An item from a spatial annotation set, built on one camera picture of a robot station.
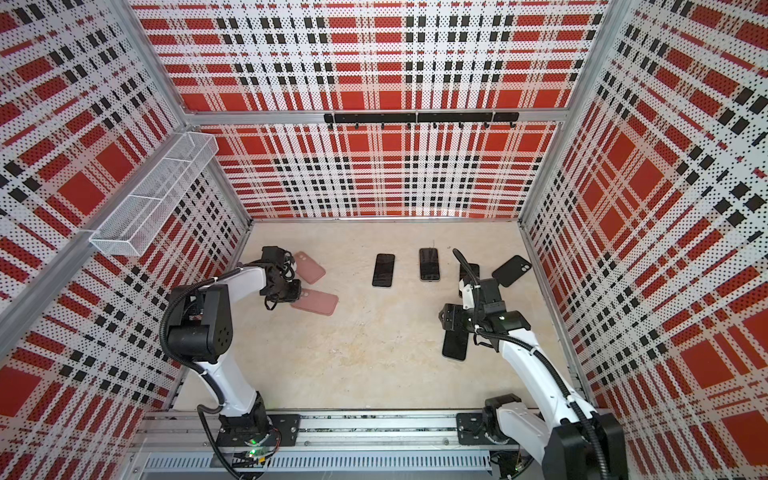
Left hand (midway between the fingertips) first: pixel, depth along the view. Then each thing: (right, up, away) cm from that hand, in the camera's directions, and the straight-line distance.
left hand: (295, 300), depth 98 cm
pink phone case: (+1, +10, +9) cm, 14 cm away
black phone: (+29, +9, +10) cm, 32 cm away
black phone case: (+74, +9, +7) cm, 75 cm away
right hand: (+50, -3, -16) cm, 52 cm away
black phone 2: (+46, +11, +14) cm, 49 cm away
